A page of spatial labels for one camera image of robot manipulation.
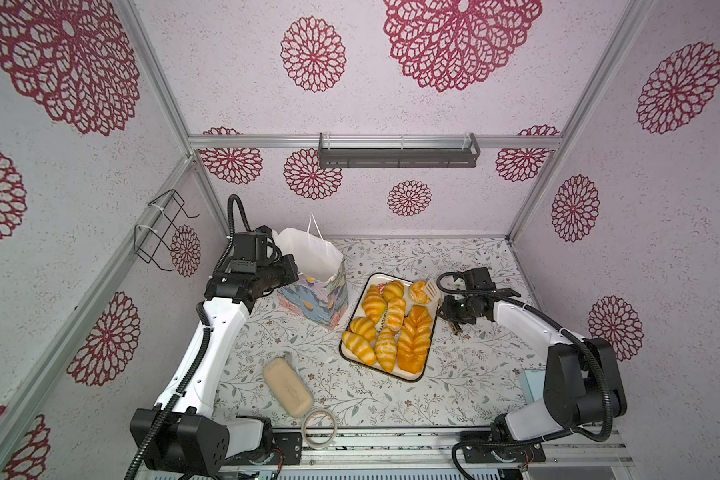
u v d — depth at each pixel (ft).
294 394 2.57
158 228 2.54
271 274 2.18
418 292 3.26
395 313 3.10
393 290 3.28
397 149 3.08
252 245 1.82
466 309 2.50
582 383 1.44
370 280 3.48
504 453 2.25
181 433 1.22
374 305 3.19
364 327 2.95
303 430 2.49
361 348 2.86
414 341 2.95
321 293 2.59
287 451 2.40
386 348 2.86
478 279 2.38
